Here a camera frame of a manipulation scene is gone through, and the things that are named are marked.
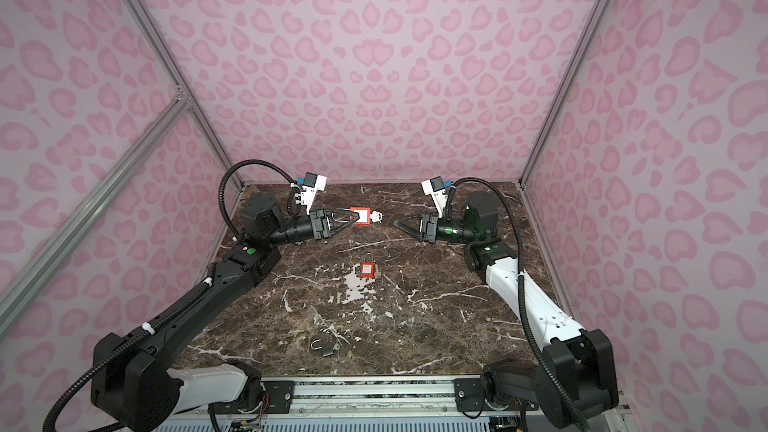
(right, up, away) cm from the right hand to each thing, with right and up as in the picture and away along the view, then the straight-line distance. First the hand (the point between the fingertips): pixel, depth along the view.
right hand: (401, 225), depth 67 cm
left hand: (-9, +2, -3) cm, 10 cm away
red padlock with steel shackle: (-10, -15, +27) cm, 33 cm away
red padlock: (-8, +2, -1) cm, 8 cm away
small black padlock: (-20, -34, +14) cm, 42 cm away
